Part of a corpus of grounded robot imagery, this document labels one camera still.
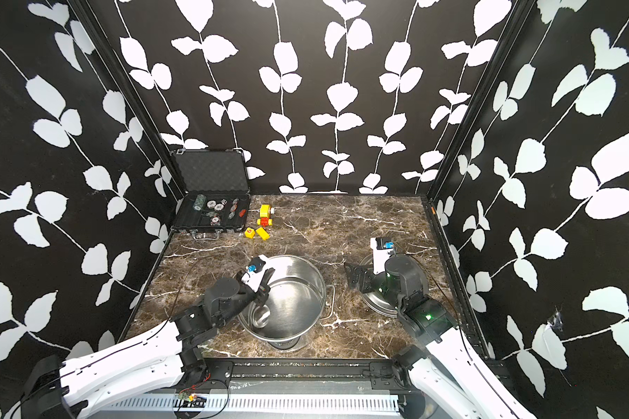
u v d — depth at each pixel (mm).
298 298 831
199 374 662
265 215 1072
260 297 671
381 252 625
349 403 702
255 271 624
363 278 620
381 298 884
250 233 1041
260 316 821
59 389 410
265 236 1070
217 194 1177
